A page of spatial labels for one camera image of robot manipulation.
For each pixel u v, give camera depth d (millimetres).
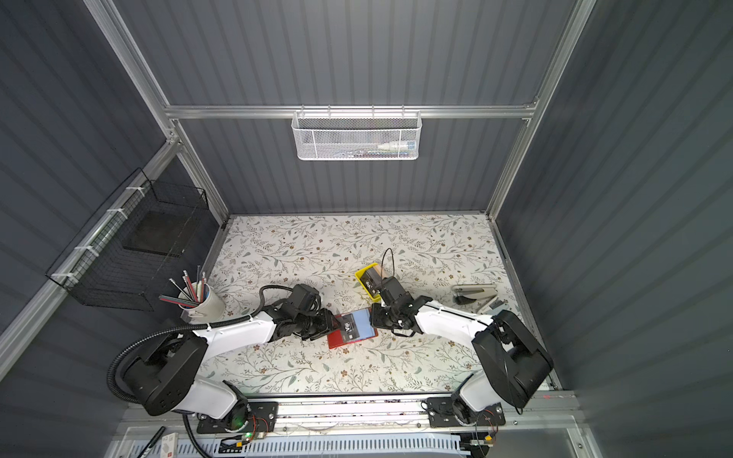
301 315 710
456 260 1061
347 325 889
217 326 516
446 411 737
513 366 449
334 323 875
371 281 963
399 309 680
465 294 939
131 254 734
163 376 433
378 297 931
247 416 711
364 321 898
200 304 841
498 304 912
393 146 912
